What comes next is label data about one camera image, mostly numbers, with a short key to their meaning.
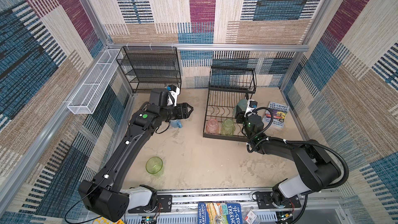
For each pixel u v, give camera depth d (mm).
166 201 743
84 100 702
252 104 744
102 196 368
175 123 942
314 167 451
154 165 833
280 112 1039
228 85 1121
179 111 629
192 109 706
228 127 886
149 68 1093
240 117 795
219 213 689
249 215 687
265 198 744
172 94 653
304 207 714
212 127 965
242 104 856
